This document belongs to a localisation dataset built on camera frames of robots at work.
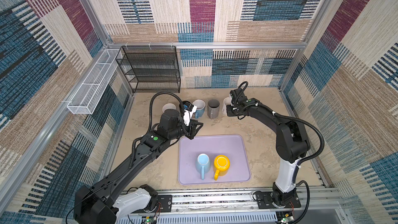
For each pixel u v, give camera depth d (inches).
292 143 20.0
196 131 26.7
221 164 30.0
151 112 24.1
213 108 38.1
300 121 19.0
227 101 37.6
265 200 28.7
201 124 28.5
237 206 28.7
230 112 34.3
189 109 24.9
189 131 25.1
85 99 27.6
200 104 40.0
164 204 28.8
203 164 29.7
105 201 15.2
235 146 36.9
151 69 43.5
